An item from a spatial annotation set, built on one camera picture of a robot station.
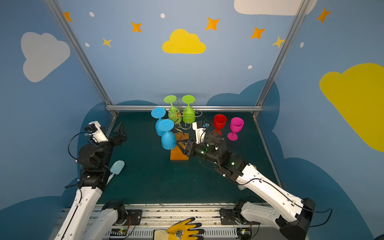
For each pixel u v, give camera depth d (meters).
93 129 0.55
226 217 0.75
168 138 0.75
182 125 0.70
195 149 0.56
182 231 0.68
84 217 0.44
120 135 0.63
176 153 0.95
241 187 0.84
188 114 0.87
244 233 0.73
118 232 0.73
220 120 0.97
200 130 0.58
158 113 0.75
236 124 0.94
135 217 0.75
